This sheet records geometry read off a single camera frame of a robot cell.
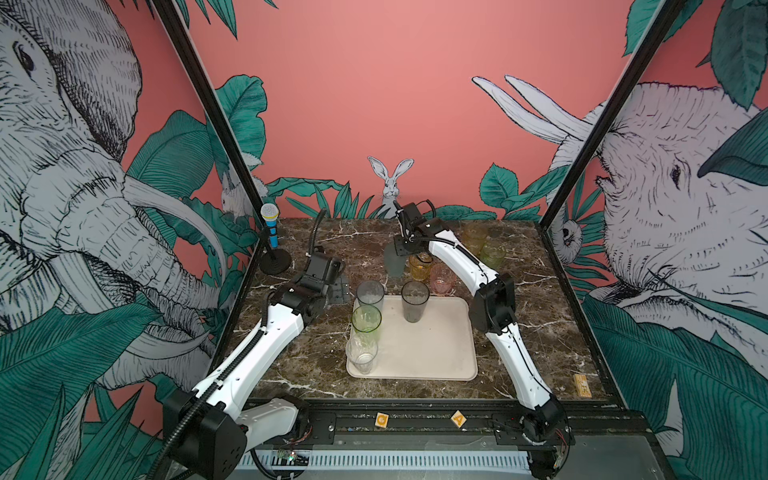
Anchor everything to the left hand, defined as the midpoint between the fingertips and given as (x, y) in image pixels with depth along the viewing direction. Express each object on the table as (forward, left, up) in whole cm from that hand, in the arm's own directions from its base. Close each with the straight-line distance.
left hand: (330, 281), depth 81 cm
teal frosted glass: (+18, -19, -18) cm, 31 cm away
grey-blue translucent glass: (+3, -10, -12) cm, 16 cm away
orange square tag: (-31, -13, -17) cm, 38 cm away
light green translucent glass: (-6, -9, -11) cm, 16 cm away
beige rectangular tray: (-12, -32, -20) cm, 39 cm away
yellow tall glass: (+29, -51, -17) cm, 61 cm away
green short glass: (+20, -55, -15) cm, 61 cm away
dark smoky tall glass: (+2, -24, -13) cm, 28 cm away
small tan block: (-26, -69, -17) cm, 75 cm away
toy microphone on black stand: (+21, +25, -18) cm, 37 cm away
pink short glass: (+10, -35, -16) cm, 40 cm away
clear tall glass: (-14, -8, -15) cm, 22 cm away
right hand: (+20, -21, -7) cm, 30 cm away
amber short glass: (+16, -28, -16) cm, 36 cm away
